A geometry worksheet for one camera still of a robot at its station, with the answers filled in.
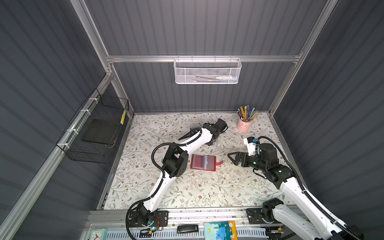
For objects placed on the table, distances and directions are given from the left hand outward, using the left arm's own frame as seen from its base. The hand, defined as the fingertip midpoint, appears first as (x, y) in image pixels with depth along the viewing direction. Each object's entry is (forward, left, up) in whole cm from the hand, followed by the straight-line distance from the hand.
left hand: (210, 133), depth 99 cm
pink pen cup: (+5, -25, -1) cm, 25 cm away
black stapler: (-51, +17, -4) cm, 54 cm away
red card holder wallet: (-17, +5, -8) cm, 19 cm away
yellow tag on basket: (0, +50, +18) cm, 54 cm away
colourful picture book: (-53, +1, -7) cm, 53 cm away
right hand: (-23, -10, +9) cm, 26 cm away
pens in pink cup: (+13, -28, +4) cm, 31 cm away
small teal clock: (-51, +58, -6) cm, 77 cm away
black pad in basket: (-11, +57, +20) cm, 62 cm away
